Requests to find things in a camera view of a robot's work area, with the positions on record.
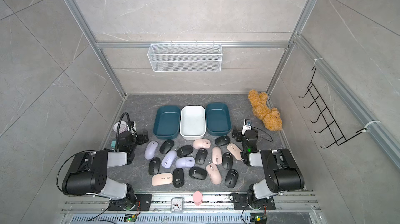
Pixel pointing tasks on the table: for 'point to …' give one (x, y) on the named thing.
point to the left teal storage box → (166, 123)
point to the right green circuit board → (258, 218)
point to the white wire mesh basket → (182, 58)
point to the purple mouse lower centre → (185, 162)
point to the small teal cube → (113, 144)
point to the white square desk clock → (177, 204)
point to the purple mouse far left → (150, 150)
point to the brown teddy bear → (262, 111)
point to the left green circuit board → (130, 218)
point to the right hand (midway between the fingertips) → (245, 126)
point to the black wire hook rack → (333, 127)
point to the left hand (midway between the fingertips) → (140, 129)
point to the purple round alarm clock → (122, 127)
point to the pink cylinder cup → (197, 197)
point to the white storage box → (192, 122)
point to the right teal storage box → (218, 119)
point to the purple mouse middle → (169, 159)
